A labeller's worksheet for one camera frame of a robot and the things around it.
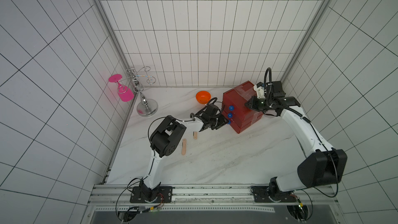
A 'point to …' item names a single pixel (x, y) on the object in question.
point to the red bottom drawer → (238, 129)
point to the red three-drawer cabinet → (239, 116)
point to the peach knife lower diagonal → (184, 146)
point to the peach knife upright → (195, 135)
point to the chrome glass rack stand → (146, 107)
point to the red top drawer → (233, 101)
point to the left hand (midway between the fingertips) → (225, 124)
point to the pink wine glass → (124, 94)
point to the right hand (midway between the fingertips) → (246, 104)
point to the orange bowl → (203, 97)
